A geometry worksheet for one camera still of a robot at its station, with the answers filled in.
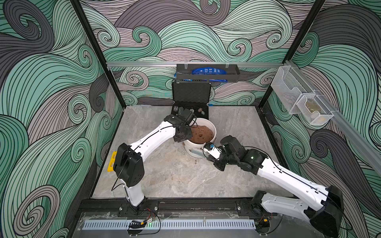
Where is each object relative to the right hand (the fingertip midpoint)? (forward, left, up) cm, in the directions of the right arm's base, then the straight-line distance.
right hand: (211, 156), depth 75 cm
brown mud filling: (+17, +4, -5) cm, 18 cm away
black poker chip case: (+53, +7, -5) cm, 54 cm away
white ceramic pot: (+8, +12, -3) cm, 15 cm away
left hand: (+13, +11, 0) cm, 17 cm away
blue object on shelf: (+49, -1, +19) cm, 53 cm away
